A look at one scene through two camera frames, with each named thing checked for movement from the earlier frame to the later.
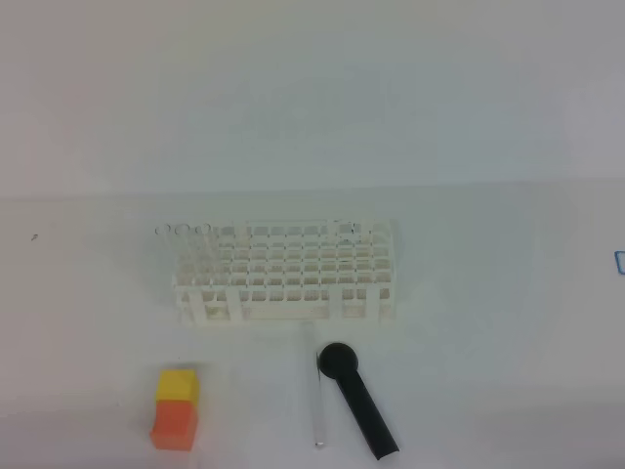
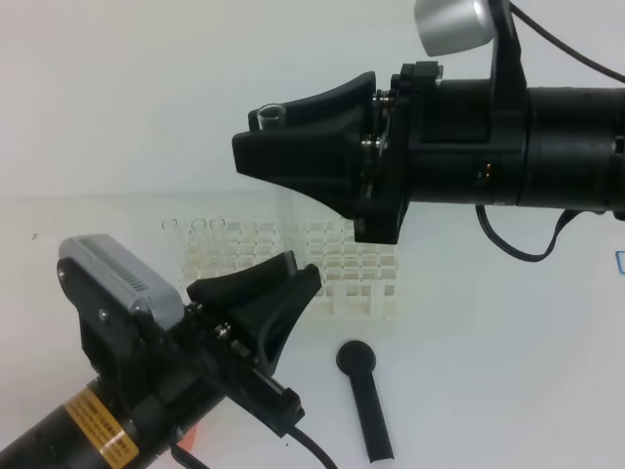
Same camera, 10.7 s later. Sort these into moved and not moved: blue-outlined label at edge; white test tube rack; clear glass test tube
Moved: clear glass test tube
Not moved: blue-outlined label at edge; white test tube rack
